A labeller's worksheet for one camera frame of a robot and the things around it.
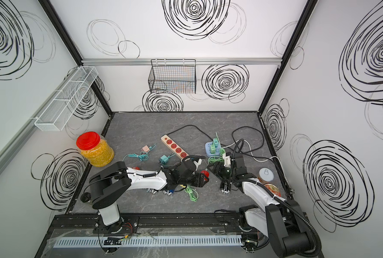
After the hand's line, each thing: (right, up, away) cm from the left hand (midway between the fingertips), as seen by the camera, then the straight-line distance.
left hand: (206, 181), depth 83 cm
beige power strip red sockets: (-19, +16, +15) cm, 29 cm away
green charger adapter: (+6, +17, +13) cm, 23 cm away
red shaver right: (-1, +4, +1) cm, 4 cm away
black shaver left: (-27, -4, -2) cm, 28 cm away
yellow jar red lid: (-58, +17, 0) cm, 60 cm away
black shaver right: (+10, -2, 0) cm, 10 cm away
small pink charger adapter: (-37, +15, +16) cm, 43 cm away
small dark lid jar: (-59, -6, -6) cm, 60 cm away
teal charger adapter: (-25, +9, +10) cm, 28 cm away
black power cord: (+28, +12, +16) cm, 34 cm away
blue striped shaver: (-18, -4, -2) cm, 19 cm away
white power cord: (+29, +11, +15) cm, 35 cm away
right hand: (+2, +5, +2) cm, 6 cm away
